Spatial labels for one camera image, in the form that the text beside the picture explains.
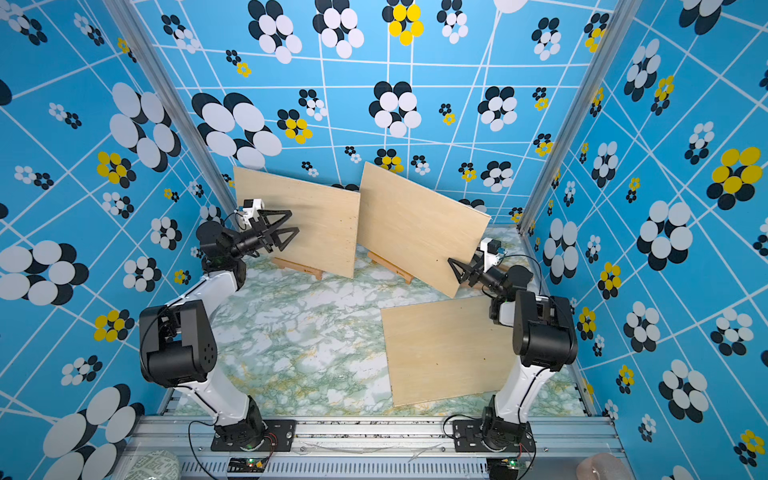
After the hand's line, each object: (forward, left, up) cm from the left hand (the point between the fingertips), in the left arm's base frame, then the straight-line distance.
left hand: (297, 223), depth 78 cm
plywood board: (+11, -5, -9) cm, 15 cm away
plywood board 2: (+9, -33, -11) cm, 36 cm away
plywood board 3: (-20, -42, -35) cm, 59 cm away
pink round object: (-49, -75, -31) cm, 95 cm away
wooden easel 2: (+6, -24, -27) cm, 37 cm away
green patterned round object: (-50, +30, -30) cm, 65 cm away
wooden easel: (+7, +13, -26) cm, 31 cm away
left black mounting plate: (-43, +3, -31) cm, 54 cm away
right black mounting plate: (-44, -44, -31) cm, 69 cm away
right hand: (+1, -47, -13) cm, 49 cm away
